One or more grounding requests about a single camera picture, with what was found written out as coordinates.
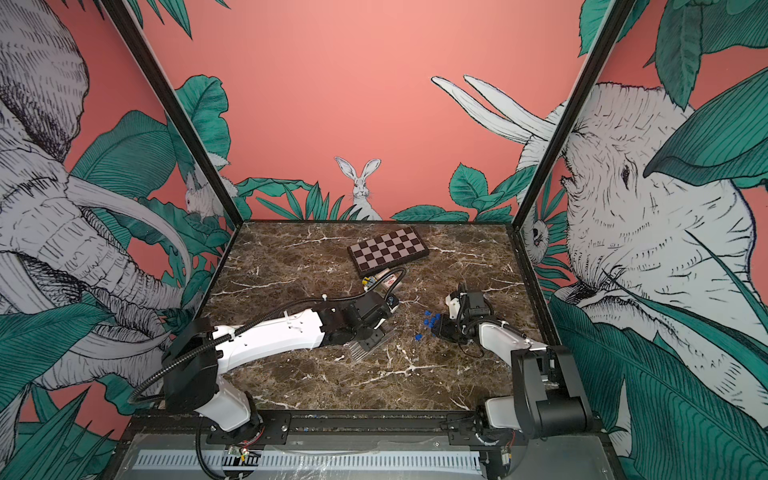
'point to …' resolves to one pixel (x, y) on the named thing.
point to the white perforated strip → (304, 461)
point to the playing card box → (389, 280)
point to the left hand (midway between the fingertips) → (379, 324)
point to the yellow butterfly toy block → (365, 281)
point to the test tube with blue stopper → (357, 351)
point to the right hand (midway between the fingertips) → (432, 323)
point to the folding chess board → (389, 251)
